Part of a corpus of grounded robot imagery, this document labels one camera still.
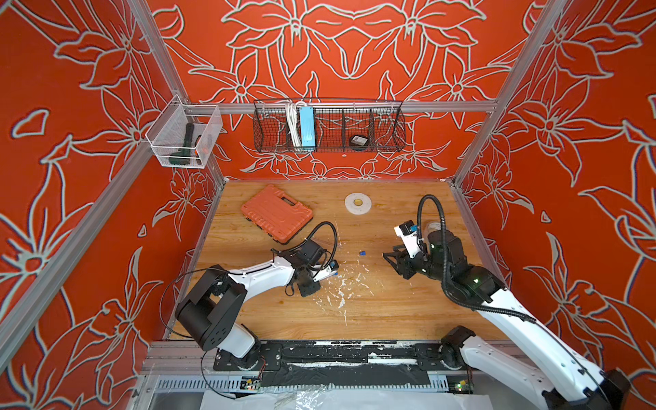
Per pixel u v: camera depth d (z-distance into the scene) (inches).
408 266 25.4
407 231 24.5
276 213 39.9
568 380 15.4
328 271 31.3
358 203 43.4
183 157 31.0
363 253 37.4
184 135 34.8
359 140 37.6
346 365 28.6
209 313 17.1
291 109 34.5
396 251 28.7
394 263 26.5
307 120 35.2
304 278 29.8
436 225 39.6
